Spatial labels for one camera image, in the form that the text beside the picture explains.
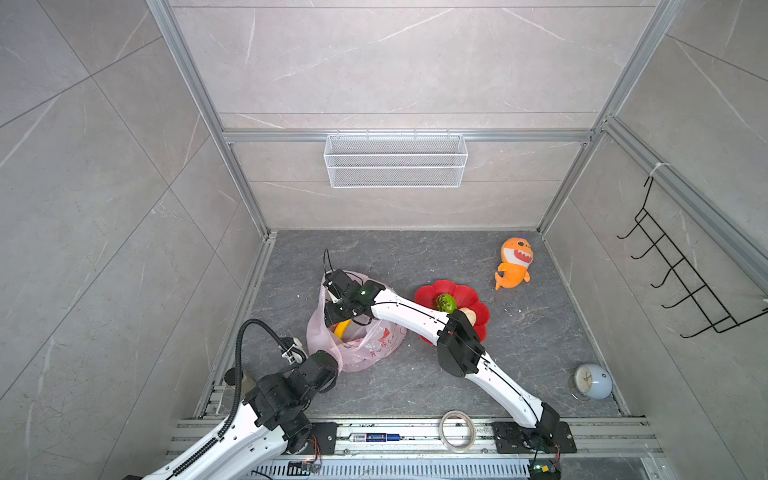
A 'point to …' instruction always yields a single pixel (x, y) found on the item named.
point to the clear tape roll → (464, 448)
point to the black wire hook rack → (708, 302)
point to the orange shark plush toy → (517, 255)
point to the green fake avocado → (446, 303)
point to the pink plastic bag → (363, 346)
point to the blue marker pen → (374, 437)
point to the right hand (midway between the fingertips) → (329, 313)
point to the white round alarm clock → (591, 382)
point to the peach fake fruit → (470, 313)
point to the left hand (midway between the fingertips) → (330, 356)
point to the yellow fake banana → (341, 328)
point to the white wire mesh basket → (395, 160)
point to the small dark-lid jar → (230, 376)
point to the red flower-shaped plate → (464, 296)
